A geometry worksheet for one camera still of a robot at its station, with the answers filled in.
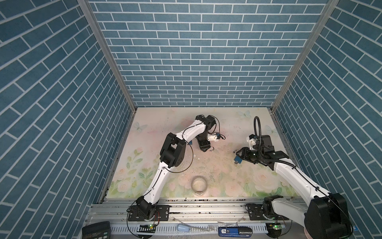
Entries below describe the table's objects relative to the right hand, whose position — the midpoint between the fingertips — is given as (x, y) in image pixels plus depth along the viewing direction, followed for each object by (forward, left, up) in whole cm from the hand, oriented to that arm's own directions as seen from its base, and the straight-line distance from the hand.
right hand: (237, 152), depth 84 cm
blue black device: (-37, +3, -6) cm, 37 cm away
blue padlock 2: (+1, -3, -10) cm, 11 cm away
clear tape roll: (-17, +21, -10) cm, 29 cm away
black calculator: (-41, +64, -8) cm, 77 cm away
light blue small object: (-37, +27, -8) cm, 47 cm away
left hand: (+9, +20, -9) cm, 24 cm away
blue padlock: (+6, +14, -11) cm, 19 cm away
